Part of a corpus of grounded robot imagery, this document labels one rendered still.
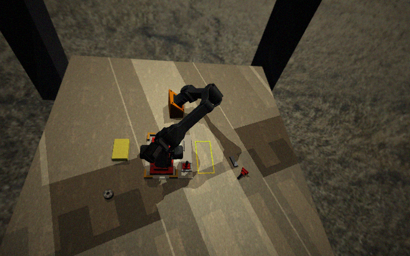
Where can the yellow rectangular block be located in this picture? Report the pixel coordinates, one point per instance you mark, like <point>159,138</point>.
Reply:
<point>121,150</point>

